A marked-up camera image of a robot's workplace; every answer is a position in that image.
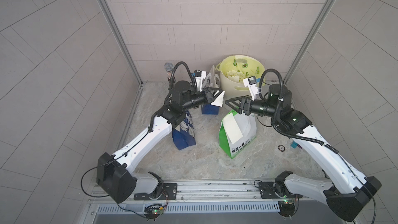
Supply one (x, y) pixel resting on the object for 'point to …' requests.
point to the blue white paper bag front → (183, 135)
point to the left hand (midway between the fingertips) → (224, 91)
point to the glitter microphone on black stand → (169, 67)
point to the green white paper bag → (237, 131)
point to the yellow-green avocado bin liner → (237, 68)
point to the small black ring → (279, 148)
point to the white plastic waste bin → (233, 89)
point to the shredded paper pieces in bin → (235, 76)
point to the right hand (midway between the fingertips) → (229, 103)
